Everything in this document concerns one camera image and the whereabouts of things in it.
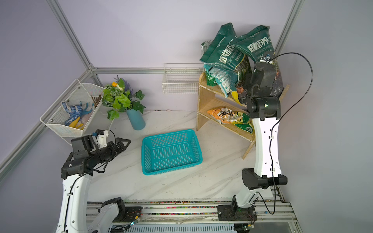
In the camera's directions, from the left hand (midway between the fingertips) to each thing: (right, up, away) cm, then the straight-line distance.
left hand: (125, 145), depth 72 cm
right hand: (+62, +31, -11) cm, 70 cm away
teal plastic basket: (+18, -8, +26) cm, 33 cm away
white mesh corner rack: (-31, +28, +16) cm, 44 cm away
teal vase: (-6, +15, +31) cm, 34 cm away
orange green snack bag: (+53, +16, +8) cm, 56 cm away
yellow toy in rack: (-25, +10, -1) cm, 27 cm away
